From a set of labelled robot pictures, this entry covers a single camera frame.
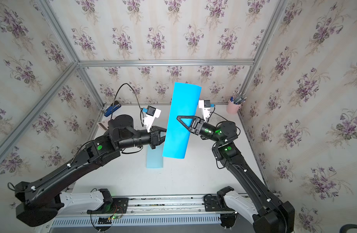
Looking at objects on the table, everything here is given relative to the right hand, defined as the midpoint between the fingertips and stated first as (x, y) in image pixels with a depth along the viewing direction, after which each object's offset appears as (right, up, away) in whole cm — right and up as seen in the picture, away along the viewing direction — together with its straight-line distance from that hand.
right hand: (181, 121), depth 56 cm
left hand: (-2, -5, -1) cm, 5 cm away
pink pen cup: (+39, +9, +51) cm, 65 cm away
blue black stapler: (-54, +10, +59) cm, 81 cm away
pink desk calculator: (-56, -4, +48) cm, 74 cm away
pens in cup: (+45, +17, +54) cm, 72 cm away
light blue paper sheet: (-16, -22, +31) cm, 41 cm away
